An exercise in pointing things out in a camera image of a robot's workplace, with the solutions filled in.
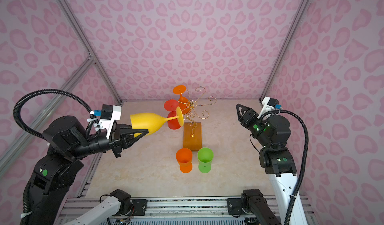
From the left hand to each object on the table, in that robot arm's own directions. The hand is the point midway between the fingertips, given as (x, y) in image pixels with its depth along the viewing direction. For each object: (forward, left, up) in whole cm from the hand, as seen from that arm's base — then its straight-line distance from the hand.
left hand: (145, 129), depth 46 cm
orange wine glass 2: (+6, -9, -36) cm, 37 cm away
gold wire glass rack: (+25, -14, -17) cm, 33 cm away
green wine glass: (+7, -20, -38) cm, 43 cm away
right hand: (+14, -32, -6) cm, 36 cm away
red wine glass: (+23, -4, -14) cm, 27 cm away
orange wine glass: (+25, -10, -16) cm, 32 cm away
